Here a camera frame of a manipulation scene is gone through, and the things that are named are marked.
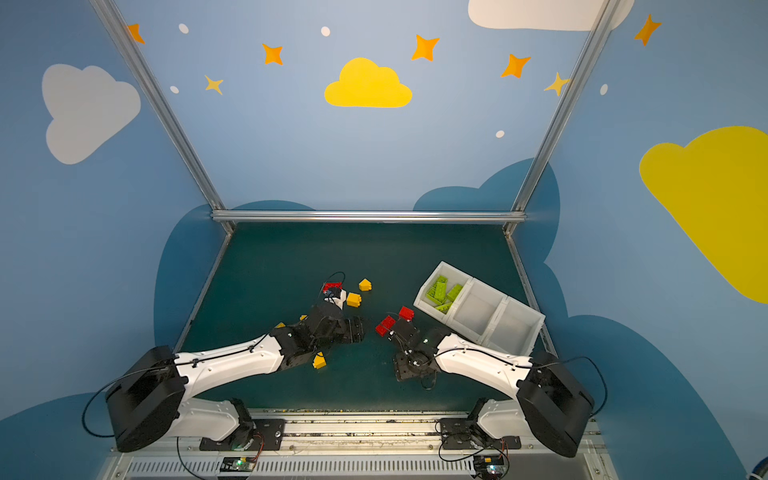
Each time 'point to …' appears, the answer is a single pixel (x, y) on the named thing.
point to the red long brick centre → (386, 326)
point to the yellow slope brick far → (365, 285)
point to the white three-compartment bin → (479, 312)
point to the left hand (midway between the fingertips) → (364, 324)
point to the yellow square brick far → (353, 300)
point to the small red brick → (406, 313)
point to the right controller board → (490, 466)
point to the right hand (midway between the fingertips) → (410, 365)
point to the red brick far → (332, 285)
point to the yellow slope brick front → (319, 361)
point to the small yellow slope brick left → (280, 326)
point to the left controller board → (237, 464)
